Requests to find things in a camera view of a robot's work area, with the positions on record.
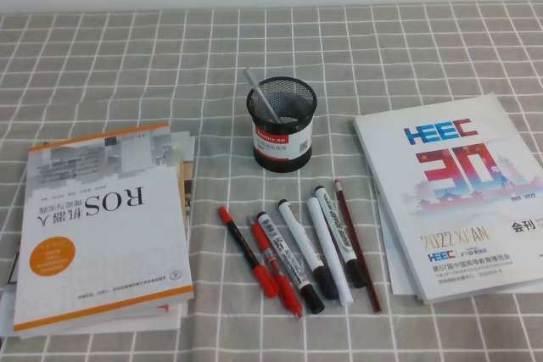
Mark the white marker black cap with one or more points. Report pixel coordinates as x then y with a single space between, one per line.
320 271

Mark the black mesh pen holder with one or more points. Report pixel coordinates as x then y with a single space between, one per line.
285 146

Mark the grey pen in holder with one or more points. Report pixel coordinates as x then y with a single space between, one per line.
251 79

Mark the black pen red caps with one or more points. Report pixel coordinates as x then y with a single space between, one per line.
260 272

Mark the red gel pen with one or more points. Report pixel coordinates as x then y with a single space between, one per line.
284 289

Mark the magazine under ROS book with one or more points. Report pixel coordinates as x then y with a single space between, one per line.
184 147

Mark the plain white marker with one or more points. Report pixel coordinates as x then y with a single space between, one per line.
330 252

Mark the dark red pencil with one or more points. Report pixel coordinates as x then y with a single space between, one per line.
362 264

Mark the grey label marker black cap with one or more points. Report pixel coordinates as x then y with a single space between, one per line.
357 275

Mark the white marker printed label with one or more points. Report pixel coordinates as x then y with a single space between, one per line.
296 274

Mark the white orange ROS book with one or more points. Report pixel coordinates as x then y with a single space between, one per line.
102 233

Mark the white HEEC magazine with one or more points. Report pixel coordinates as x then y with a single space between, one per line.
463 193

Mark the grey checked tablecloth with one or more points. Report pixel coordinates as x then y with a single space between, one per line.
71 75

